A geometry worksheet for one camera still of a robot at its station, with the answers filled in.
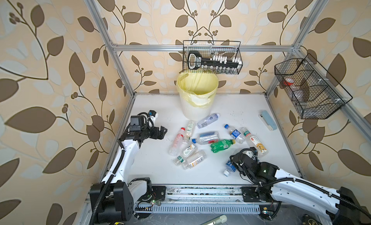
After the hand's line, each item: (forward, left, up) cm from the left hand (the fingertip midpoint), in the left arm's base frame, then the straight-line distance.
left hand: (156, 127), depth 83 cm
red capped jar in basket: (+19, -76, +19) cm, 80 cm away
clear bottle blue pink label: (-1, -31, -11) cm, 33 cm away
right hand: (-14, -43, -11) cm, 47 cm away
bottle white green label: (-10, -19, -10) cm, 24 cm away
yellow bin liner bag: (+36, -28, -2) cm, 45 cm away
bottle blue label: (-20, -41, -7) cm, 47 cm away
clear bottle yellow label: (-14, -23, -11) cm, 29 cm away
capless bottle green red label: (-5, -59, -9) cm, 60 cm away
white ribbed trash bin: (+19, -22, -10) cm, 31 cm away
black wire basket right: (+8, -83, +20) cm, 86 cm away
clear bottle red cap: (-6, -12, -10) cm, 16 cm away
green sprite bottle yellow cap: (-6, -39, -10) cm, 41 cm away
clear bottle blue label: (+1, -49, -10) cm, 50 cm away
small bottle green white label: (+7, -20, -9) cm, 23 cm away
